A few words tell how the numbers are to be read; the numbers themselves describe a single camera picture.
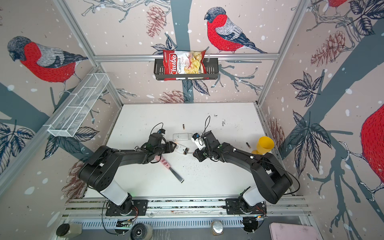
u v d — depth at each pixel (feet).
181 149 3.06
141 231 1.94
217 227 1.96
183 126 3.49
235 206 2.37
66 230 1.98
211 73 3.03
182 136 3.30
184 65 2.88
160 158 2.73
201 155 2.51
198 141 2.50
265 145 2.66
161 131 2.83
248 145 3.17
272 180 1.42
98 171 1.54
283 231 2.15
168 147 2.74
